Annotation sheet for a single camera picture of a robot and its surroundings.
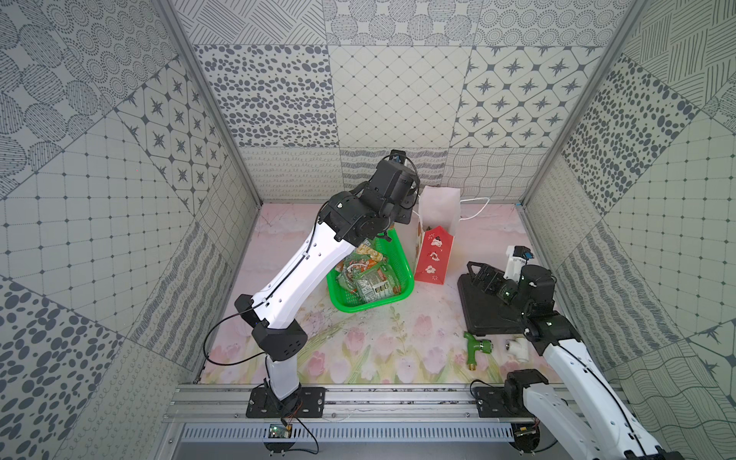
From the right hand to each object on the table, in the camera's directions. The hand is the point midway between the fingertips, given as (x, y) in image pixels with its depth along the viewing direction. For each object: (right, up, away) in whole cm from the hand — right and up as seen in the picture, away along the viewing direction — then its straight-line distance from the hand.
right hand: (478, 271), depth 80 cm
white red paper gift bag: (-7, +13, +22) cm, 26 cm away
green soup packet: (-30, -6, +11) cm, 32 cm away
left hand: (-23, +21, -13) cm, 34 cm away
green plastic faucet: (0, -22, +2) cm, 22 cm away
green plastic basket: (-23, +4, +18) cm, 30 cm away
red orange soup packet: (-34, +1, +15) cm, 37 cm away
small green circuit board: (-53, -39, -8) cm, 67 cm away
